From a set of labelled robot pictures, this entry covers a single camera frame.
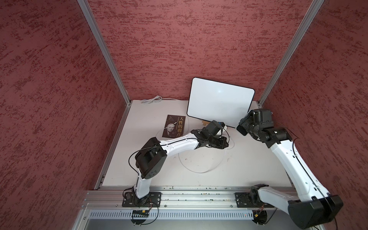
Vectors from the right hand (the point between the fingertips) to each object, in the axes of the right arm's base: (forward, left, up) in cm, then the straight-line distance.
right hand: (243, 125), depth 77 cm
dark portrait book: (+15, +41, -21) cm, 48 cm away
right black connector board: (-40, -4, -23) cm, 46 cm away
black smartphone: (-3, +3, +1) cm, 4 cm away
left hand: (-8, +9, -10) cm, 15 cm away
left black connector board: (-37, +57, -24) cm, 72 cm away
